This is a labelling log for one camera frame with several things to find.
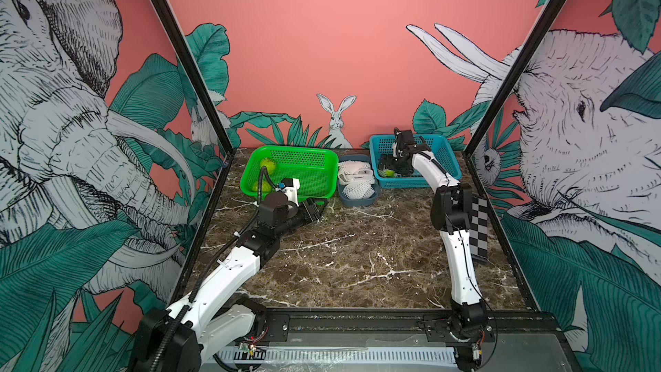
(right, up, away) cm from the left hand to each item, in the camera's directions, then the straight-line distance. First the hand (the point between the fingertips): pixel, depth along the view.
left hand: (325, 200), depth 77 cm
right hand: (+24, +13, +32) cm, 42 cm away
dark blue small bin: (+12, -4, +25) cm, 28 cm away
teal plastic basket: (+50, +18, +38) cm, 65 cm away
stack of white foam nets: (+12, +6, +25) cm, 28 cm away
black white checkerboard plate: (+56, -13, +16) cm, 59 cm away
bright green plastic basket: (-7, +11, +38) cm, 41 cm away
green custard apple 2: (+25, +8, +29) cm, 39 cm away
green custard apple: (-26, +12, +31) cm, 42 cm away
